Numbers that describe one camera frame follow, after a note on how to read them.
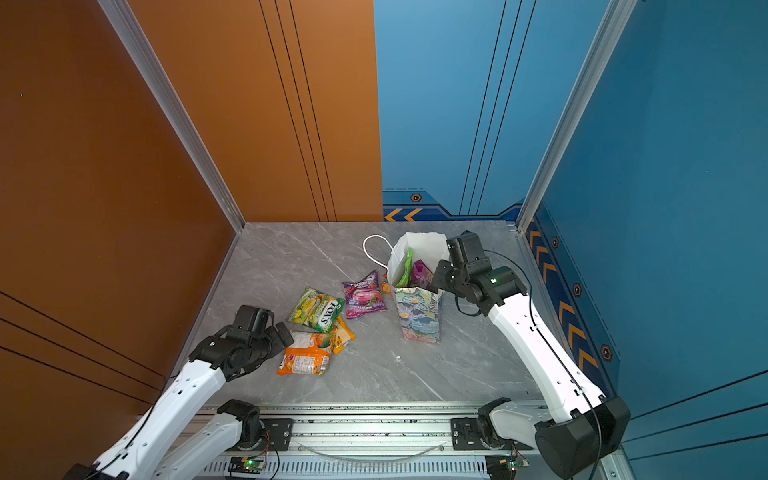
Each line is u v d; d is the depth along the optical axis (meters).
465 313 0.60
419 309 0.76
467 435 0.72
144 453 0.41
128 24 0.71
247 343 0.60
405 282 0.81
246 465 0.71
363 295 0.95
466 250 0.54
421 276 0.90
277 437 0.75
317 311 0.92
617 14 0.70
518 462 0.69
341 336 0.89
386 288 0.99
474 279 0.51
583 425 0.37
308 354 0.83
